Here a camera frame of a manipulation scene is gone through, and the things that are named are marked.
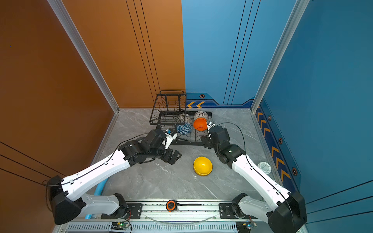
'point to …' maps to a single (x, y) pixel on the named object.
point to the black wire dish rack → (169, 112)
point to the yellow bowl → (202, 166)
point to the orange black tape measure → (171, 205)
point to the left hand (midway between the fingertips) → (176, 149)
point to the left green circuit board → (123, 224)
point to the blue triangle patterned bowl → (184, 129)
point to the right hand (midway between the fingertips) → (213, 132)
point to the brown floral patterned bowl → (184, 118)
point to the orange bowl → (200, 124)
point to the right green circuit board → (249, 224)
